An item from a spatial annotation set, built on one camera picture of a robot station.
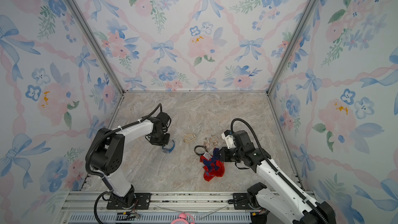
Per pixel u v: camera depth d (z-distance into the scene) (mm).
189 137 955
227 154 679
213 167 792
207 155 854
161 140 812
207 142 925
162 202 750
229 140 731
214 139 950
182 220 670
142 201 743
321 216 383
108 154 479
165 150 876
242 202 721
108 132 502
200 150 903
